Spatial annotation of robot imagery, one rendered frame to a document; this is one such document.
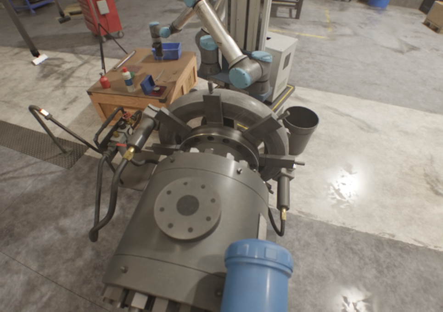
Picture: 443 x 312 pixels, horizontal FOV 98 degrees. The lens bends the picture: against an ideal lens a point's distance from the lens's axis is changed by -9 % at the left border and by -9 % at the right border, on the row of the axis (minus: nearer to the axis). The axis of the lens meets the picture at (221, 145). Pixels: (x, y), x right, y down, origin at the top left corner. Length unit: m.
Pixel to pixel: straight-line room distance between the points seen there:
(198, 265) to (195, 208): 0.16
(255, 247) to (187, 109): 0.73
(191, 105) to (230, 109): 0.19
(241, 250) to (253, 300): 0.10
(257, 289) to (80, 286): 1.43
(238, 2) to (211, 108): 1.02
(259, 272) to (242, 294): 0.05
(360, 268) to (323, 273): 0.26
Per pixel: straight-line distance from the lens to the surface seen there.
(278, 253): 0.53
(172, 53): 2.53
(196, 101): 1.01
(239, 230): 0.75
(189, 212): 0.68
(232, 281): 0.54
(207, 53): 1.80
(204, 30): 1.95
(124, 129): 1.74
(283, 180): 1.32
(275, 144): 1.12
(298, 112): 2.11
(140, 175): 1.98
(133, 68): 2.50
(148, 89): 2.07
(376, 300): 1.81
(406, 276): 1.98
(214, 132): 1.02
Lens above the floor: 1.53
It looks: 48 degrees down
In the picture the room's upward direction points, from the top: straight up
